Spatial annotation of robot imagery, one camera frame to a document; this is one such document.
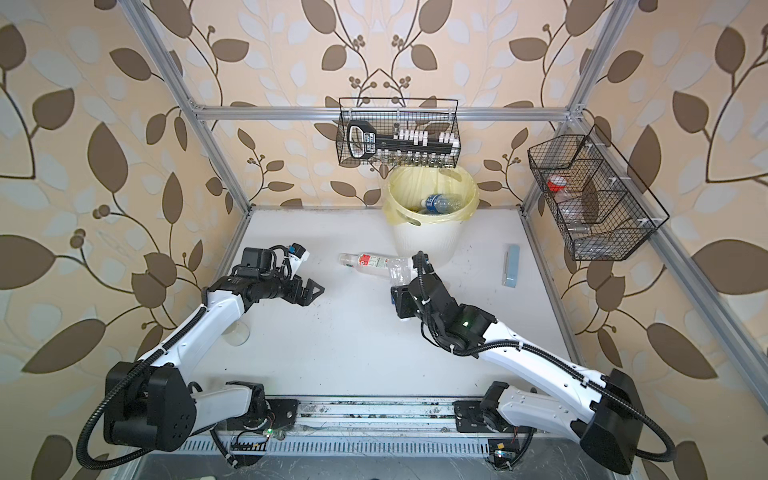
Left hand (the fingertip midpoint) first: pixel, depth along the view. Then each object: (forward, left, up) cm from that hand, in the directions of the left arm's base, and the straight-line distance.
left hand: (311, 280), depth 84 cm
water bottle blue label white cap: (+32, -40, +1) cm, 51 cm away
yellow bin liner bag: (+34, -27, +6) cm, 44 cm away
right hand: (-6, -25, +6) cm, 27 cm away
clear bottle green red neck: (+10, -22, -7) cm, 25 cm away
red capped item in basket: (+21, -67, +20) cm, 73 cm away
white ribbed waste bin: (+14, -37, +3) cm, 39 cm away
